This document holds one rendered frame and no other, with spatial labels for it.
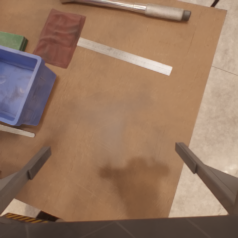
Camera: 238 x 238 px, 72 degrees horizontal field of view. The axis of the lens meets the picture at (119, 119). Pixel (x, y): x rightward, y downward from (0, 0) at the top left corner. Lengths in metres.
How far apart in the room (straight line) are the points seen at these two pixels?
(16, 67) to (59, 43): 0.18
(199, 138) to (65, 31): 0.85
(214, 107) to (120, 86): 0.69
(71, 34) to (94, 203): 0.56
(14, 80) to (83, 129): 0.31
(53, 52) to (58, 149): 0.34
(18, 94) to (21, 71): 0.08
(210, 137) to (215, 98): 0.23
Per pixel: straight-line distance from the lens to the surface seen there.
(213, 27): 0.69
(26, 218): 0.90
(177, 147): 0.17
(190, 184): 1.06
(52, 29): 0.70
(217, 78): 1.17
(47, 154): 0.17
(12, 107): 0.68
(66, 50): 0.64
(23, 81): 0.68
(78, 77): 0.60
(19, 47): 0.71
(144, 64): 0.58
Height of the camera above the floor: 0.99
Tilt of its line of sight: 80 degrees down
